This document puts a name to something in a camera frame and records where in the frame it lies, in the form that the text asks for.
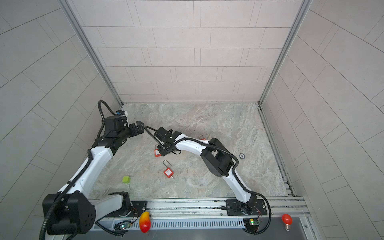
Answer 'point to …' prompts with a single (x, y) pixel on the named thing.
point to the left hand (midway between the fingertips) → (140, 122)
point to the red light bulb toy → (287, 220)
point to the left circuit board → (122, 225)
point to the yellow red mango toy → (145, 222)
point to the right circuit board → (251, 224)
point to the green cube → (126, 179)
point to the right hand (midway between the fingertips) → (162, 152)
